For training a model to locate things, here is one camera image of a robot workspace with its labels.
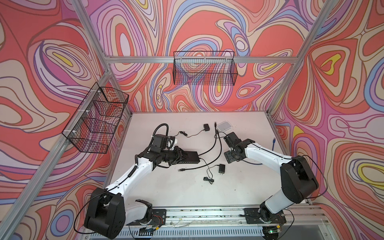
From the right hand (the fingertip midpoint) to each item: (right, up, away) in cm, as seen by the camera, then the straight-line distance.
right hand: (236, 158), depth 90 cm
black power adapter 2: (-9, -6, -1) cm, 11 cm away
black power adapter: (-17, +19, +18) cm, 31 cm away
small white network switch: (-4, +19, +18) cm, 27 cm away
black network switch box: (-27, +2, -10) cm, 29 cm away
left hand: (-28, +4, -12) cm, 31 cm away
